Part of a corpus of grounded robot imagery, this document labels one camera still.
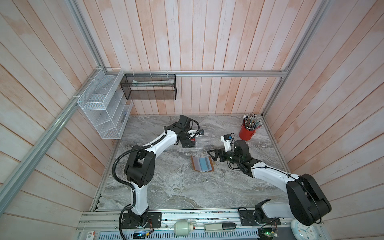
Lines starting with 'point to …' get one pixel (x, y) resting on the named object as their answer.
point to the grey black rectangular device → (214, 227)
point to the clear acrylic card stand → (202, 141)
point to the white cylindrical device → (183, 228)
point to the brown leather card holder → (196, 164)
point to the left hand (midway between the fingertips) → (187, 135)
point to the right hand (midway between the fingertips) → (212, 150)
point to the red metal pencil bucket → (245, 134)
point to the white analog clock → (301, 231)
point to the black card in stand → (188, 144)
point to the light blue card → (205, 163)
